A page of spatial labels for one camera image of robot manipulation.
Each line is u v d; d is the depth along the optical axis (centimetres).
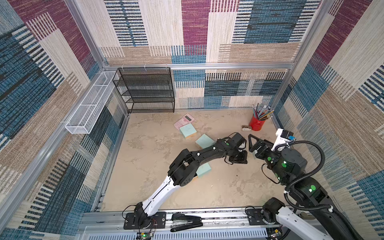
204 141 98
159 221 73
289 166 45
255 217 73
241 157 81
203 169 87
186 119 112
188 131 105
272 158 55
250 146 60
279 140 56
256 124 103
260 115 105
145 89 108
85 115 73
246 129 107
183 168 59
